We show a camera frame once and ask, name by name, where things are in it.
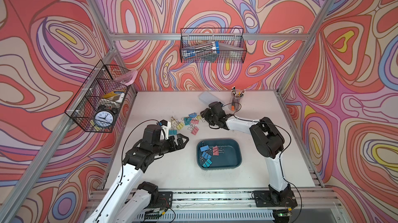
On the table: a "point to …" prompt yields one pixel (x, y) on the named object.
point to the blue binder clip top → (193, 115)
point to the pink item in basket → (127, 79)
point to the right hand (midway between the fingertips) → (202, 117)
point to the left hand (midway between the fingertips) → (183, 141)
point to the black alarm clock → (104, 117)
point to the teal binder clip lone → (207, 163)
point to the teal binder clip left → (172, 132)
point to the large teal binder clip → (187, 121)
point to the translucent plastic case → (207, 97)
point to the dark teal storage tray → (231, 159)
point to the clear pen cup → (235, 103)
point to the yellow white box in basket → (117, 95)
